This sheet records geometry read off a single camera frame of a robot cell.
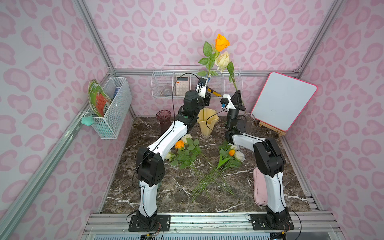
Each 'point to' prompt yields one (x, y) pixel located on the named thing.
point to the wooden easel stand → (280, 132)
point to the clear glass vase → (250, 118)
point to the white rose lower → (239, 156)
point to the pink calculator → (182, 85)
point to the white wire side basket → (109, 126)
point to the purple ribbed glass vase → (164, 116)
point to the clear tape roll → (166, 92)
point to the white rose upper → (233, 146)
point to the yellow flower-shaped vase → (207, 117)
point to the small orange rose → (228, 162)
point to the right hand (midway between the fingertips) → (241, 91)
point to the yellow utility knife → (214, 92)
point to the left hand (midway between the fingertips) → (204, 83)
